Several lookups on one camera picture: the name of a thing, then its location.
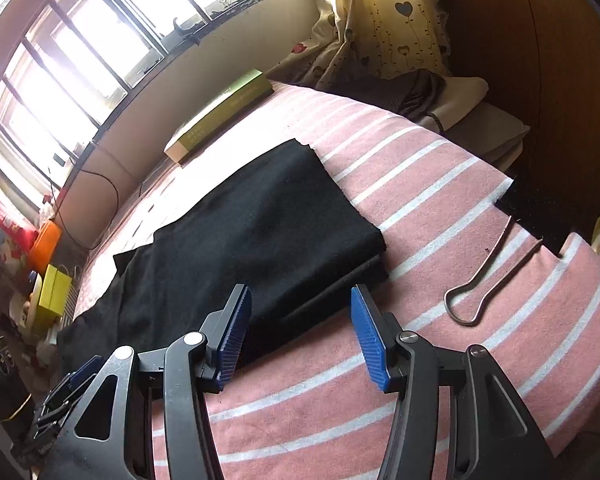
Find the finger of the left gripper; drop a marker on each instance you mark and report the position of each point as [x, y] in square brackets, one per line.
[86, 371]

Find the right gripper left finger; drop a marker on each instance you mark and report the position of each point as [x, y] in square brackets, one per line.
[225, 331]

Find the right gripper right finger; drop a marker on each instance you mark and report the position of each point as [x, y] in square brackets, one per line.
[382, 341]

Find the black pants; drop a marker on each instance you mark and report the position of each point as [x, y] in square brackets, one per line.
[279, 225]

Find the yellow-green box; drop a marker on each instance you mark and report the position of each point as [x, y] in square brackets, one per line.
[52, 299]

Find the pink striped bed sheet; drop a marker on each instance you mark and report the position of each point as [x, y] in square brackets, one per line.
[309, 410]

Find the orange box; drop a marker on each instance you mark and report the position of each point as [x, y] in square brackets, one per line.
[44, 246]

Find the red snack bag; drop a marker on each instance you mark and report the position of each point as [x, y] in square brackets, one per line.
[20, 229]

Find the dark grey folded garment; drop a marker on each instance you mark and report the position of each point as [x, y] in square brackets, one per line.
[411, 95]

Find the green white flat box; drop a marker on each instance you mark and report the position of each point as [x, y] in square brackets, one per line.
[238, 98]

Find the cream heart pattern curtain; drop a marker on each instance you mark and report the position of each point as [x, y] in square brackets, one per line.
[356, 38]

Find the brown wooden wardrobe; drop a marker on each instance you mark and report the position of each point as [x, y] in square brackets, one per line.
[541, 59]

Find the window frame with bars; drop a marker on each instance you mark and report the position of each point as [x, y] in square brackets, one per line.
[71, 64]

